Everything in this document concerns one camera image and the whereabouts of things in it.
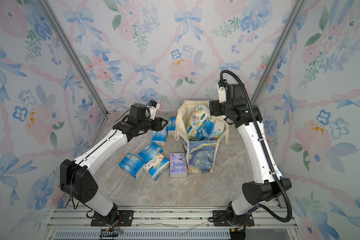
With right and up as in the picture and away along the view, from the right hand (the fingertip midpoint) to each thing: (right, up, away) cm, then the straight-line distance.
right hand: (220, 102), depth 72 cm
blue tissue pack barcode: (-33, -19, +25) cm, 46 cm away
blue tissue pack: (-38, -27, +18) cm, 50 cm away
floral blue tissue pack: (-3, -13, +16) cm, 21 cm away
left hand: (-27, -8, +9) cm, 30 cm away
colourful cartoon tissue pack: (-8, -5, +11) cm, 14 cm away
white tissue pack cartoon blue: (+1, -13, +5) cm, 14 cm away
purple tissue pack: (-21, -34, +14) cm, 42 cm away
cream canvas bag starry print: (-8, -27, +7) cm, 29 cm away
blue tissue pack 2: (-47, -34, +13) cm, 59 cm away
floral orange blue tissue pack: (-33, -34, +13) cm, 49 cm away
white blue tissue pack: (-13, -15, +18) cm, 27 cm away
